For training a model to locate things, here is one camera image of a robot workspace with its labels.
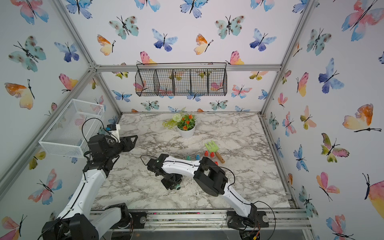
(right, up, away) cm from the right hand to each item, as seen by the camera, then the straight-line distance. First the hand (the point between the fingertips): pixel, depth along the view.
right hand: (175, 185), depth 84 cm
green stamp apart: (+2, -1, -2) cm, 3 cm away
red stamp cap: (+22, +15, +11) cm, 29 cm away
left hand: (-21, +28, -4) cm, 36 cm away
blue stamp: (+13, +13, +10) cm, 21 cm away
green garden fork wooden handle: (+23, +18, +17) cm, 34 cm away
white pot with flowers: (+5, +34, +11) cm, 36 cm away
